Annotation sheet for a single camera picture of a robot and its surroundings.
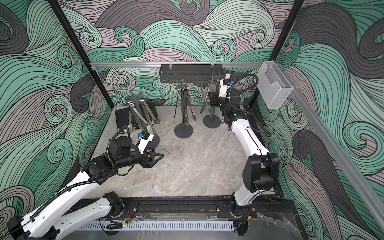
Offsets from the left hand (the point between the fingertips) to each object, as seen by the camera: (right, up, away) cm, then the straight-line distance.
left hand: (158, 151), depth 68 cm
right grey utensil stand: (+33, +13, +42) cm, 55 cm away
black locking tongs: (+13, +19, +13) cm, 27 cm away
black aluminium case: (-38, +18, +45) cm, 61 cm away
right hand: (+25, +30, +12) cm, 41 cm away
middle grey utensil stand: (+10, +7, +36) cm, 38 cm away
